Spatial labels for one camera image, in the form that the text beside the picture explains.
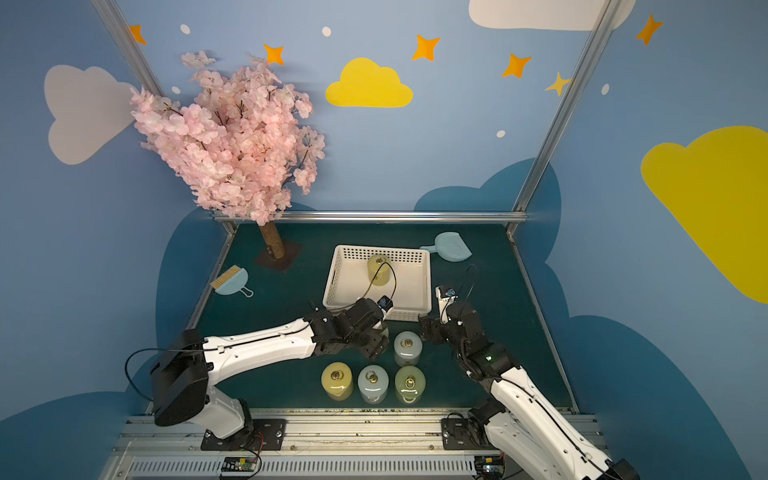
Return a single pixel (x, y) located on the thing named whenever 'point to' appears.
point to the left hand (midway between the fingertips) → (379, 329)
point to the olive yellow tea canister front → (338, 380)
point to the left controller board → (239, 464)
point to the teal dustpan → (449, 246)
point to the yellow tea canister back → (382, 276)
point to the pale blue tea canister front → (373, 383)
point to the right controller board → (489, 466)
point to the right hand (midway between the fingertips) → (441, 309)
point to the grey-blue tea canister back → (407, 347)
